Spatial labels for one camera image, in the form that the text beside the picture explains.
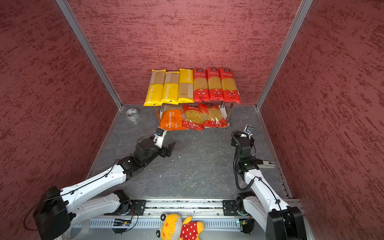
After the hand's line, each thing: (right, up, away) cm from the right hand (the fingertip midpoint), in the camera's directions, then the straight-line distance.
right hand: (240, 134), depth 83 cm
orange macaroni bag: (-43, +10, +15) cm, 47 cm away
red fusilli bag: (-27, +10, +17) cm, 34 cm away
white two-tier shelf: (-1, +18, +32) cm, 37 cm away
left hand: (-41, -4, -3) cm, 41 cm away
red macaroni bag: (-13, +10, +15) cm, 22 cm away
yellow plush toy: (-35, -38, -20) cm, 56 cm away
